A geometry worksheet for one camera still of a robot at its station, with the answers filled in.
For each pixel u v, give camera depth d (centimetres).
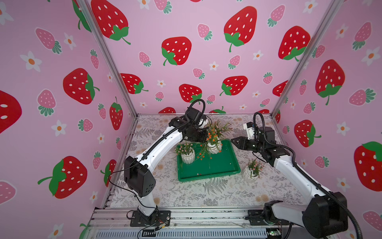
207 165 95
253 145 69
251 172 80
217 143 76
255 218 74
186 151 84
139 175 44
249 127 73
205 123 74
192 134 66
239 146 73
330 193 41
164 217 74
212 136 69
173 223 73
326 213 39
